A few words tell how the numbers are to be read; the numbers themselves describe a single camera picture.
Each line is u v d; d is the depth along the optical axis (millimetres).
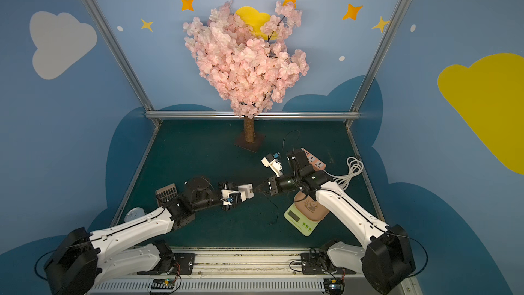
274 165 703
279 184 662
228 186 690
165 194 922
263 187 708
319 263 733
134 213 806
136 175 1034
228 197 628
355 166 1011
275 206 749
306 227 820
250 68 675
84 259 399
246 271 734
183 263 748
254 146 1116
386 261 397
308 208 856
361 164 1011
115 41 864
